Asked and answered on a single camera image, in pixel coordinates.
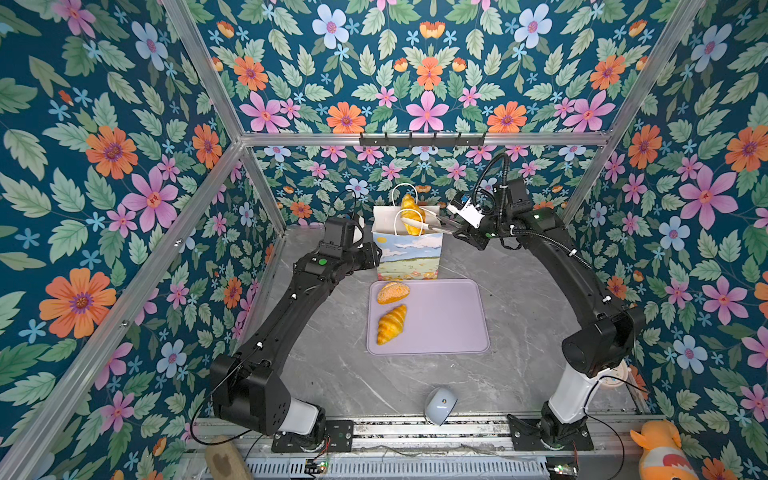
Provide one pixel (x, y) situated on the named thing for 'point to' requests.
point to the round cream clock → (615, 376)
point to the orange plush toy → (663, 457)
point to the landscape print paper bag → (401, 256)
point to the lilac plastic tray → (426, 317)
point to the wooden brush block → (225, 461)
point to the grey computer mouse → (440, 405)
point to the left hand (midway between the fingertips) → (381, 243)
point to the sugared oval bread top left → (392, 292)
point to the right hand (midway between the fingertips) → (462, 223)
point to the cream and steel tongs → (436, 223)
